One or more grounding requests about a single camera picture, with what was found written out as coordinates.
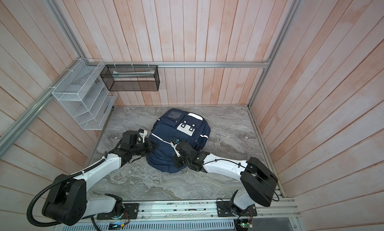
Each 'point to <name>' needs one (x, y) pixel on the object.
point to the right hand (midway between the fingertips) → (175, 157)
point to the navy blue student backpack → (175, 124)
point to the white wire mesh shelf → (85, 95)
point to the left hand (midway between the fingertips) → (159, 147)
